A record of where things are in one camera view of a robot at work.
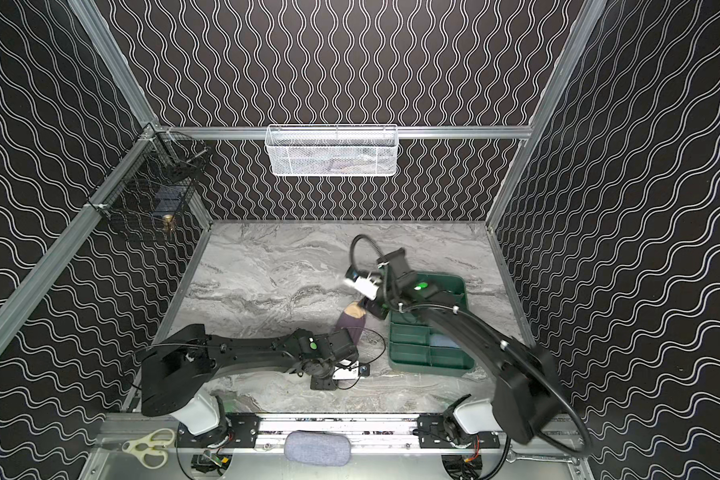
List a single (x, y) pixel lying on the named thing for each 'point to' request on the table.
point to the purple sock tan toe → (353, 319)
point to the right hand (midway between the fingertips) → (367, 296)
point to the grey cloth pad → (318, 448)
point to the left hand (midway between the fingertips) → (340, 380)
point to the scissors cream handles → (158, 436)
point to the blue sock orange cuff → (437, 340)
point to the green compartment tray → (421, 346)
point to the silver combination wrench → (565, 458)
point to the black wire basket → (151, 176)
